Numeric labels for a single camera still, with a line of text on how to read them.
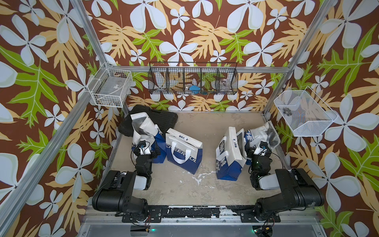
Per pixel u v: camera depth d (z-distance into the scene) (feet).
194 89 3.09
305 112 2.68
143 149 2.39
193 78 3.20
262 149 2.37
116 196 1.42
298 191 1.45
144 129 2.64
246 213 2.44
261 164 2.18
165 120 3.43
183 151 2.51
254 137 2.83
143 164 2.18
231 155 2.30
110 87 2.81
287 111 2.78
